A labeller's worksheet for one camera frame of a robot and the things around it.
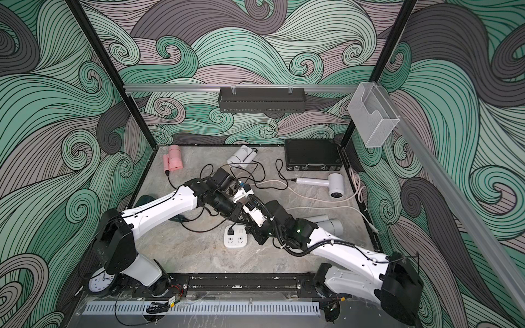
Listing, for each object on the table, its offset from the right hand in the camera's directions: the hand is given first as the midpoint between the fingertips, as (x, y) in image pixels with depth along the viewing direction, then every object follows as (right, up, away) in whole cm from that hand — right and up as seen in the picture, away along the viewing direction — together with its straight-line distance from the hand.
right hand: (246, 229), depth 74 cm
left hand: (+1, +4, -1) cm, 4 cm away
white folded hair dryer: (-4, +28, +36) cm, 45 cm away
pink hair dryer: (-43, +26, +36) cm, 62 cm away
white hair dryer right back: (+43, +15, +24) cm, 51 cm away
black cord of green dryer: (-7, -3, +8) cm, 11 cm away
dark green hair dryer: (-49, +8, +18) cm, 53 cm away
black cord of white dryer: (+8, +18, +33) cm, 38 cm away
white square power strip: (-3, -7, +7) cm, 11 cm away
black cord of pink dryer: (-44, +19, +33) cm, 58 cm away
